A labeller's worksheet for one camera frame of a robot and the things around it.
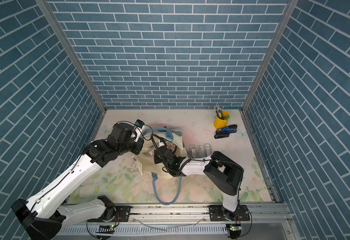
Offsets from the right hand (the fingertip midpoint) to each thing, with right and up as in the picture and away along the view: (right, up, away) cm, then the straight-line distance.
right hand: (156, 151), depth 87 cm
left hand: (-2, +8, -14) cm, 16 cm away
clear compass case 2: (+32, -1, +8) cm, 33 cm away
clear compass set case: (+22, -2, +8) cm, 23 cm away
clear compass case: (+27, -2, +9) cm, 29 cm away
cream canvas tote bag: (+1, +9, -10) cm, 14 cm away
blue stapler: (+51, +13, +18) cm, 55 cm away
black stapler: (+43, +9, +16) cm, 46 cm away
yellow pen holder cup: (+41, +16, +15) cm, 47 cm away
